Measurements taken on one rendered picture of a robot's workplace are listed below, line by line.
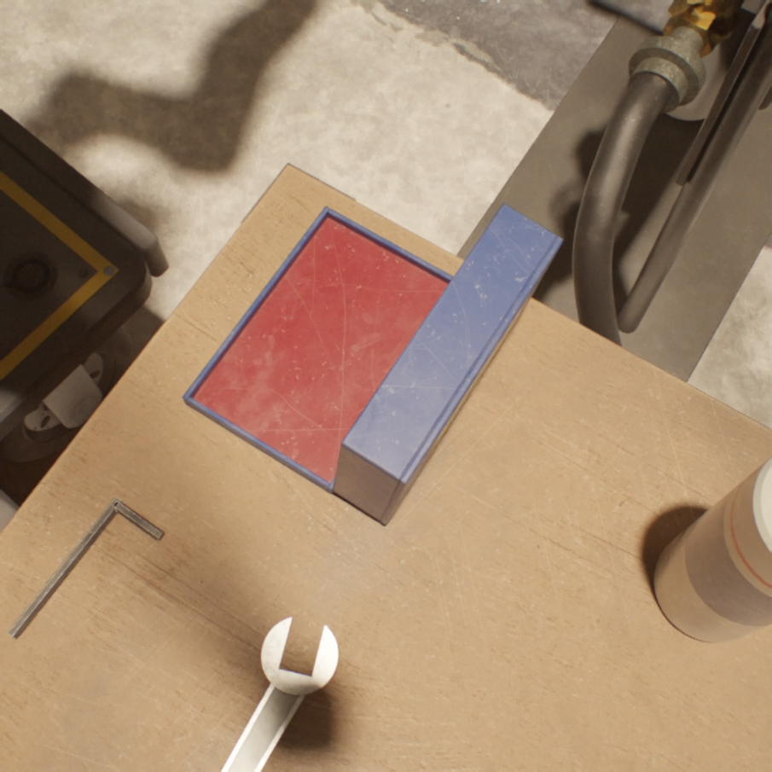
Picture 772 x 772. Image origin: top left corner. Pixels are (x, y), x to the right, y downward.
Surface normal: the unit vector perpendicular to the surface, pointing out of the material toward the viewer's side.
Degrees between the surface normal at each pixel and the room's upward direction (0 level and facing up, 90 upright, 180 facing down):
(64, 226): 0
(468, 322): 6
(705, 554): 90
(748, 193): 0
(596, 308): 59
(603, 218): 41
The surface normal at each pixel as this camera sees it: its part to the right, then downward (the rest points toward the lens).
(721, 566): -0.92, 0.37
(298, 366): 0.00, -0.37
